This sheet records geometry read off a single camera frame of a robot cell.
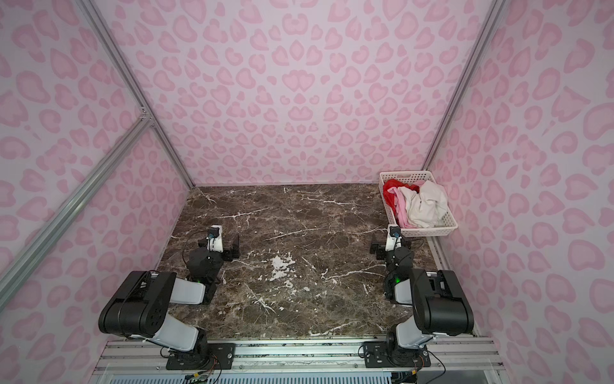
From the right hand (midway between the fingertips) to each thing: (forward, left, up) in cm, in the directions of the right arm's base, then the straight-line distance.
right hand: (386, 231), depth 90 cm
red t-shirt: (+16, -4, +1) cm, 17 cm away
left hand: (-2, +61, +2) cm, 61 cm away
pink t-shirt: (+11, -9, -1) cm, 14 cm away
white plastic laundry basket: (+37, -14, -7) cm, 40 cm away
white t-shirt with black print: (+11, -17, +2) cm, 20 cm away
